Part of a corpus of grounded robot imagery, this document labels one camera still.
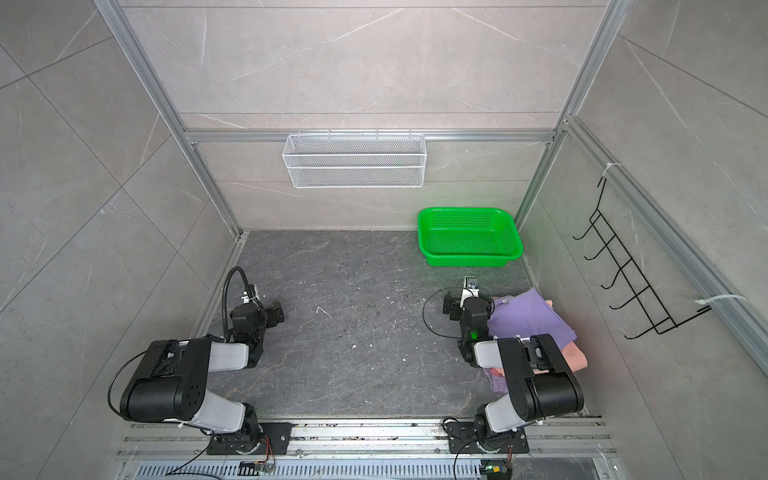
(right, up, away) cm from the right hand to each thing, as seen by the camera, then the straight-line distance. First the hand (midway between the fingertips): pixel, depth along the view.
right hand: (465, 290), depth 94 cm
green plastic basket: (+8, +18, +24) cm, 32 cm away
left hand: (-66, -2, -1) cm, 66 cm away
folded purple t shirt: (+6, -25, -13) cm, 28 cm away
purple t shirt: (+15, -6, -10) cm, 19 cm away
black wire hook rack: (+30, -2, -36) cm, 47 cm away
